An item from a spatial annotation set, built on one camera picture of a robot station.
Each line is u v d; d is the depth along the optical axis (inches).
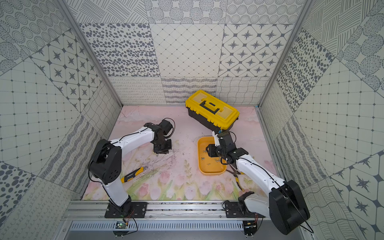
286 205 15.8
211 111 37.6
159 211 29.5
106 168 18.5
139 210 29.1
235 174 33.8
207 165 35.0
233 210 28.8
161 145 31.9
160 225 27.6
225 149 25.5
